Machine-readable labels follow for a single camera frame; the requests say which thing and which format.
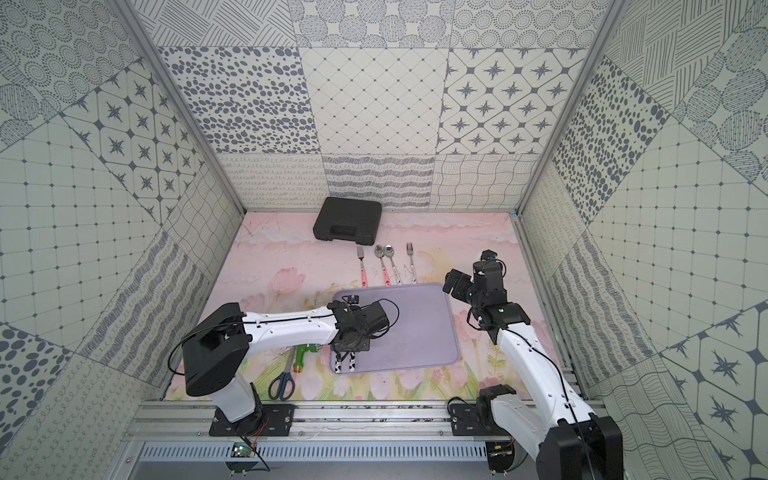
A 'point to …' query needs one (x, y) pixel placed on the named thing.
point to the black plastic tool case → (348, 219)
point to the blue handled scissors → (283, 386)
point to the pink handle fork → (360, 254)
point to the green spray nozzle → (300, 353)
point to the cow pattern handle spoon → (338, 363)
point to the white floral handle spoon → (389, 252)
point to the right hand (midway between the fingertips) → (460, 283)
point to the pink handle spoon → (380, 252)
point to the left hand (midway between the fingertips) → (363, 339)
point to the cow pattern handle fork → (352, 359)
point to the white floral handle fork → (409, 248)
